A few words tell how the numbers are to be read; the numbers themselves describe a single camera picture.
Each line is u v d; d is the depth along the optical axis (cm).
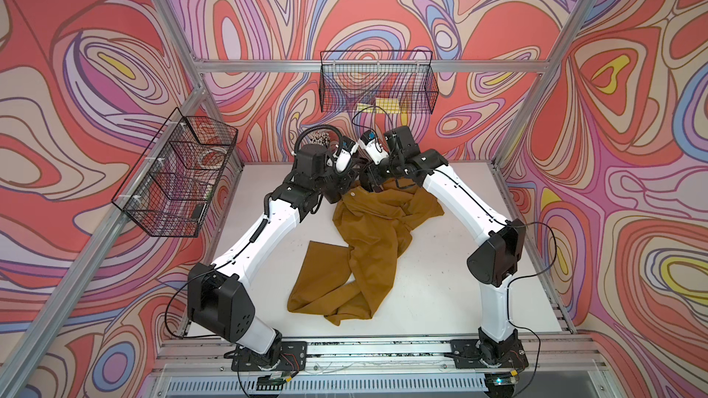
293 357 73
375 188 96
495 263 50
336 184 69
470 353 73
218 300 41
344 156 66
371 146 72
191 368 73
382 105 91
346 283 86
